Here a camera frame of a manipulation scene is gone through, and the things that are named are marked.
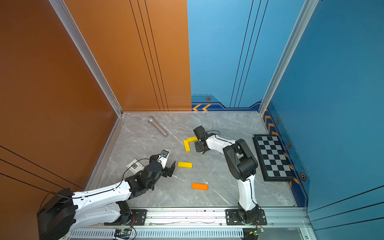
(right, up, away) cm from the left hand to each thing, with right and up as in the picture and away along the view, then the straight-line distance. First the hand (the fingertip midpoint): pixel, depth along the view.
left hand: (168, 157), depth 83 cm
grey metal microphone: (-19, +22, +28) cm, 40 cm away
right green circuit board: (+42, -33, -14) cm, 55 cm away
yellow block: (+9, +4, +16) cm, 19 cm away
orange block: (+18, -16, 0) cm, 24 cm away
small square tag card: (-21, -7, +6) cm, 23 cm away
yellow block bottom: (+9, -6, +7) cm, 13 cm away
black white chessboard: (+63, -5, +6) cm, 63 cm away
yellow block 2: (+19, +2, +4) cm, 20 cm away
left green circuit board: (-19, -34, -12) cm, 41 cm away
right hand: (+19, +3, +17) cm, 26 cm away
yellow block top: (+13, +8, +19) cm, 24 cm away
